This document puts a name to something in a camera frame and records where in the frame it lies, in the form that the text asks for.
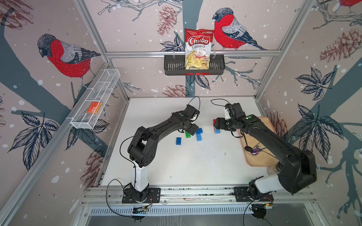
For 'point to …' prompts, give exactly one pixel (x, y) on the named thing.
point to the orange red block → (94, 107)
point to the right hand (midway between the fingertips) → (218, 124)
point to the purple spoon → (256, 151)
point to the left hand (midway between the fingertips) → (193, 125)
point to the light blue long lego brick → (217, 131)
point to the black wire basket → (176, 66)
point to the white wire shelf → (85, 117)
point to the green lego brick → (187, 135)
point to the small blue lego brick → (178, 141)
